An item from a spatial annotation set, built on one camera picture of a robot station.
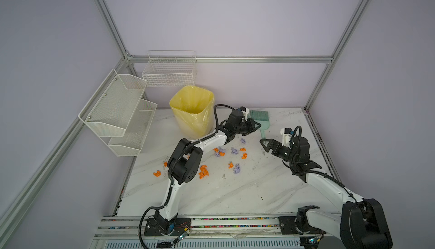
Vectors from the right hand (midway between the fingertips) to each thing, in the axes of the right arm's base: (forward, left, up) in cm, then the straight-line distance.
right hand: (264, 142), depth 83 cm
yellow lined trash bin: (+29, +40, -5) cm, 50 cm away
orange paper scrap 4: (-5, +17, -16) cm, 23 cm away
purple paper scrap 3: (+12, +9, -16) cm, 22 cm away
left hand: (+10, +1, +2) cm, 10 cm away
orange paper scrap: (-10, +31, -14) cm, 35 cm away
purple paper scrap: (+4, +15, -15) cm, 21 cm away
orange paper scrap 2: (+2, +22, -14) cm, 26 cm away
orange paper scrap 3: (+2, +8, -15) cm, 17 cm away
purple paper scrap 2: (-7, +13, -15) cm, 21 cm away
